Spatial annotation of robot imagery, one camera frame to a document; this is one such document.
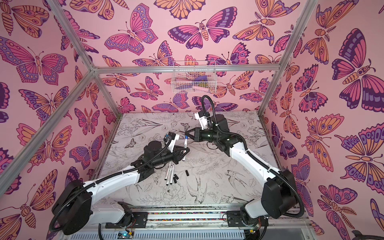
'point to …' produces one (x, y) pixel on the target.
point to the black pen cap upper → (187, 173)
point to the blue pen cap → (186, 137)
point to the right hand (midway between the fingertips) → (186, 131)
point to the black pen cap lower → (174, 180)
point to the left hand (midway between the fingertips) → (189, 148)
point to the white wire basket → (194, 77)
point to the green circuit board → (125, 235)
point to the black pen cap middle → (176, 176)
